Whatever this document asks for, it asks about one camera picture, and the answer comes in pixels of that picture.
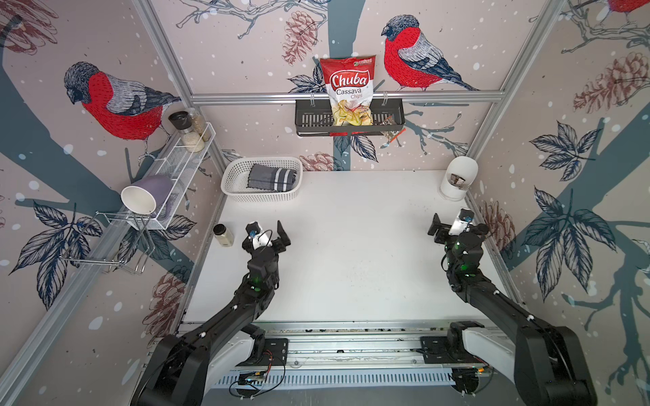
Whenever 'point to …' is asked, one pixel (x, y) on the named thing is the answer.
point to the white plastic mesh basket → (235, 174)
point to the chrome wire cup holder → (113, 240)
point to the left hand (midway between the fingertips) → (271, 221)
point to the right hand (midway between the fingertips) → (449, 214)
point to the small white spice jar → (223, 235)
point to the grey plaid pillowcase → (271, 178)
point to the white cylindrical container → (461, 172)
